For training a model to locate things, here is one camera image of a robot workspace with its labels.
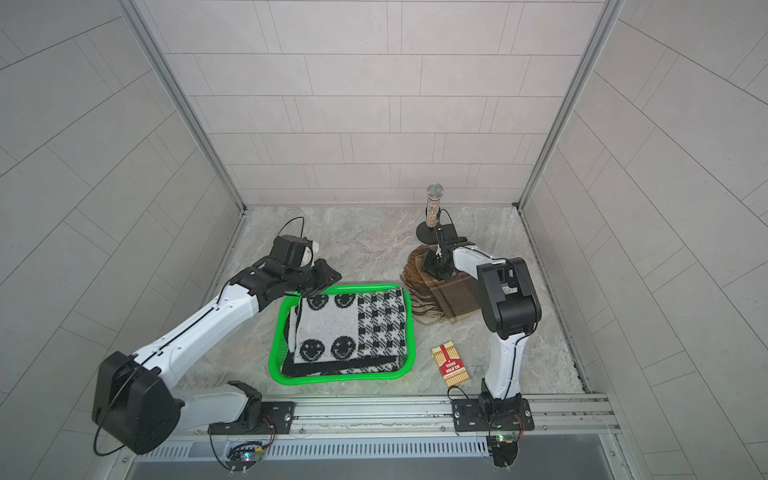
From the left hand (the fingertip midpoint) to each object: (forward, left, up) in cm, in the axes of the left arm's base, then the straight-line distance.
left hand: (348, 274), depth 79 cm
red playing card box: (-20, -28, -14) cm, 37 cm away
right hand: (+13, -22, -16) cm, 30 cm away
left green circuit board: (-38, +21, -15) cm, 46 cm away
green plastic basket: (-14, +17, -8) cm, 23 cm away
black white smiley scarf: (-13, 0, -8) cm, 15 cm away
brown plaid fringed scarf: (-1, -25, -13) cm, 28 cm away
